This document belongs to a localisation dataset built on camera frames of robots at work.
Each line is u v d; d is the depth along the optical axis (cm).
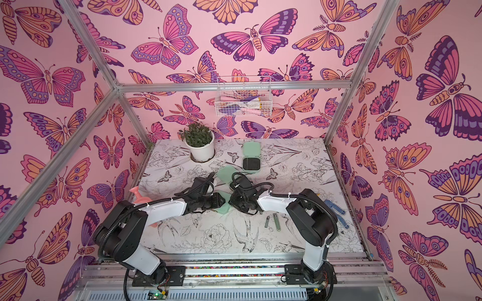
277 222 87
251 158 110
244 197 71
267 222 88
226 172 84
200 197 74
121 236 45
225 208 89
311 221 47
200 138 100
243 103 92
